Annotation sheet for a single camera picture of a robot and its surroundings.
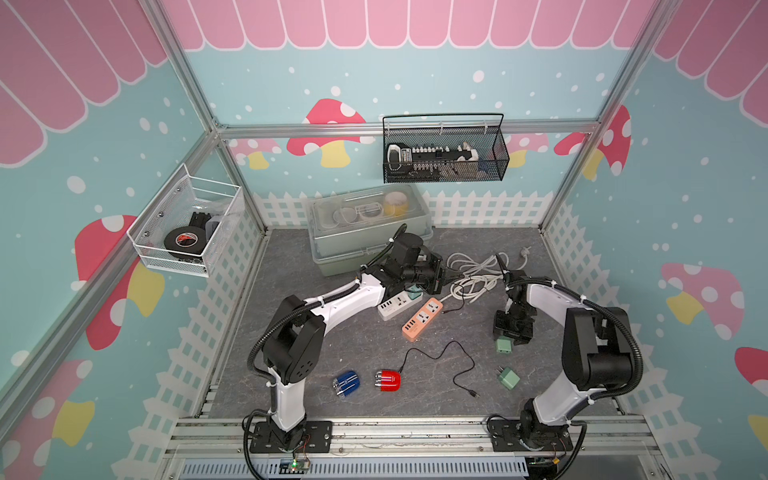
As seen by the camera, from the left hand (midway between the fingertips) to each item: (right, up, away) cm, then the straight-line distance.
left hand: (465, 273), depth 78 cm
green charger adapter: (+14, -21, +9) cm, 27 cm away
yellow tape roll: (-18, +23, +26) cm, 39 cm away
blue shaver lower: (-31, -30, +2) cm, 43 cm away
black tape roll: (-68, +9, -7) cm, 69 cm away
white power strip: (-20, -12, +17) cm, 28 cm away
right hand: (+15, -20, +13) cm, 28 cm away
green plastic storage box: (-33, +13, +14) cm, 38 cm away
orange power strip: (-10, -15, +14) cm, 23 cm away
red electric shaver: (-20, -29, +3) cm, 36 cm away
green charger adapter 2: (+13, -29, +4) cm, 32 cm away
